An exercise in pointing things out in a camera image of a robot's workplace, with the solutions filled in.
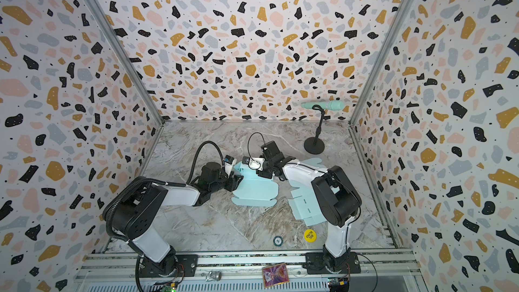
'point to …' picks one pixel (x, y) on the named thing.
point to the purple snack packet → (275, 274)
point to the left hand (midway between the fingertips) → (241, 171)
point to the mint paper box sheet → (253, 190)
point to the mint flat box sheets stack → (305, 203)
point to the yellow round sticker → (309, 235)
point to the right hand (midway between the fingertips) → (259, 160)
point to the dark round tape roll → (278, 240)
